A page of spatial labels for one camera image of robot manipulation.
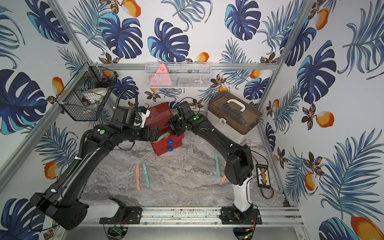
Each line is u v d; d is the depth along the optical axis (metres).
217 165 0.92
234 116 0.91
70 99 0.75
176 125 0.73
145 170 0.90
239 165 0.48
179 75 1.03
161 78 0.90
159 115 0.90
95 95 0.80
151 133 0.63
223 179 0.86
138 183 0.86
